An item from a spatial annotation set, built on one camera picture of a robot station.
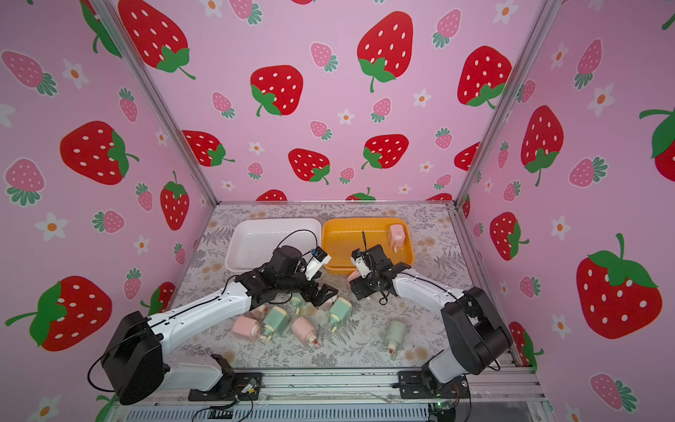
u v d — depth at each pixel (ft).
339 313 2.68
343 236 3.64
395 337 2.49
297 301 2.79
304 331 2.55
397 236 3.31
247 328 2.55
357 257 2.68
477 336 1.49
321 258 2.32
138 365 1.31
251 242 3.47
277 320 2.61
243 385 2.36
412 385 2.39
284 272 2.08
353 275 2.95
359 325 2.82
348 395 2.40
